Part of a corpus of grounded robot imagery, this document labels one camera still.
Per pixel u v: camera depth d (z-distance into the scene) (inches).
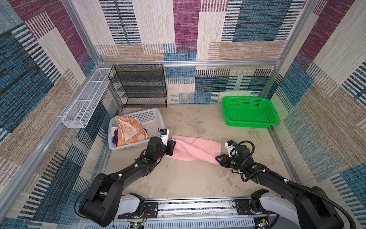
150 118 42.6
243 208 28.6
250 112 45.0
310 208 16.1
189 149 35.0
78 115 27.7
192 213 28.8
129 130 36.7
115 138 35.7
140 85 42.6
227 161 29.9
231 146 31.1
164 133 29.7
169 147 30.0
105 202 16.4
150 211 28.7
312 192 16.9
